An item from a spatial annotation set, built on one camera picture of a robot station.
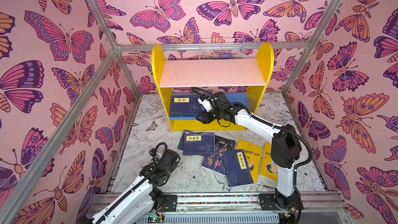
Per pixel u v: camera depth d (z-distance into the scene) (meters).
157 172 0.58
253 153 0.89
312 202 0.75
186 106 0.93
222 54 0.95
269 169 0.81
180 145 0.93
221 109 0.69
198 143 0.92
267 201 0.73
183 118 0.90
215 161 0.84
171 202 0.73
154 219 0.72
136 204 0.57
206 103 0.78
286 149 0.50
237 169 0.82
